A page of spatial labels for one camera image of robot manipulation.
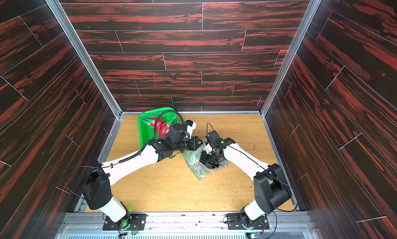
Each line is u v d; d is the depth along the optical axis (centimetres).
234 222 73
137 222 72
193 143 69
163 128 98
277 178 42
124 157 51
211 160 72
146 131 108
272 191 43
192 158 86
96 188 42
